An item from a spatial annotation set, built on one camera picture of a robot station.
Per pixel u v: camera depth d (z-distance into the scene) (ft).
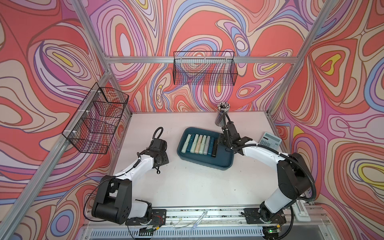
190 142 3.23
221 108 3.23
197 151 3.07
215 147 3.13
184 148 3.14
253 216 2.41
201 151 3.06
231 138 2.26
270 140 3.31
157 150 2.31
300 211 2.41
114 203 1.37
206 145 3.15
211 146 3.15
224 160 3.23
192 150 3.12
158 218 2.36
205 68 3.16
